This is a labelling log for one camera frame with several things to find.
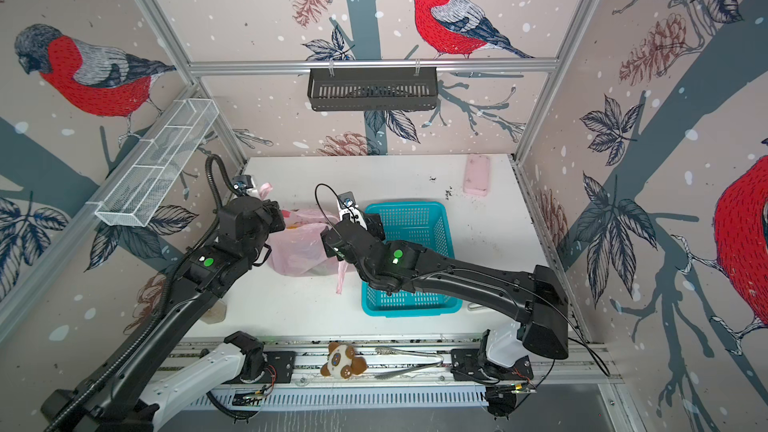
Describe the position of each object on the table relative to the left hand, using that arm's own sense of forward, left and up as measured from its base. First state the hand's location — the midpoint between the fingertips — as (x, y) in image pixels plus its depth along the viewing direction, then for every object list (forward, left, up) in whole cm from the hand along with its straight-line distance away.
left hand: (269, 201), depth 72 cm
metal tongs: (-32, -34, -30) cm, 55 cm away
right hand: (-5, -18, -4) cm, 19 cm away
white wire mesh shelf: (+1, +33, +1) cm, 33 cm away
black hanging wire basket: (+51, -16, -2) cm, 53 cm away
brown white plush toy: (-30, -18, -27) cm, 44 cm away
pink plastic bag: (-8, -6, -10) cm, 14 cm away
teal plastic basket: (+10, -42, -28) cm, 51 cm away
